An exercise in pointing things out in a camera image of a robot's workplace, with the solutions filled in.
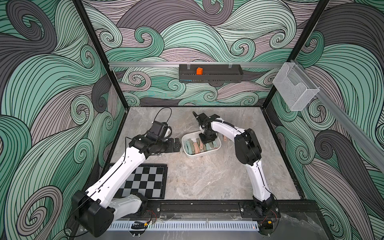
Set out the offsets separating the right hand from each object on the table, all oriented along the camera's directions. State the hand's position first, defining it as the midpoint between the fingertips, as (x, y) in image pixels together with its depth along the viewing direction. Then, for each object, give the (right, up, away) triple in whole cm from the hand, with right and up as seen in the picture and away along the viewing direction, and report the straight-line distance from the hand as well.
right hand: (208, 141), depth 99 cm
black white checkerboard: (-34, -18, -19) cm, 43 cm away
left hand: (-21, +2, -23) cm, 31 cm away
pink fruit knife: (+4, +7, -30) cm, 31 cm away
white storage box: (-11, -2, -4) cm, 12 cm away
